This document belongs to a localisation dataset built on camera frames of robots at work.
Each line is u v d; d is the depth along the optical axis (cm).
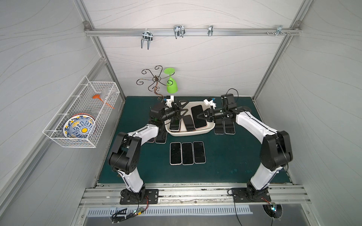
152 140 63
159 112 68
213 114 73
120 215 69
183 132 98
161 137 97
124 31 77
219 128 99
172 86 97
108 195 75
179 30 77
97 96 77
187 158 86
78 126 62
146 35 78
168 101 81
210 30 78
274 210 72
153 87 82
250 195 66
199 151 89
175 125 99
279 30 76
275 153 47
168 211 70
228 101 70
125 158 47
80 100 70
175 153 86
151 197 74
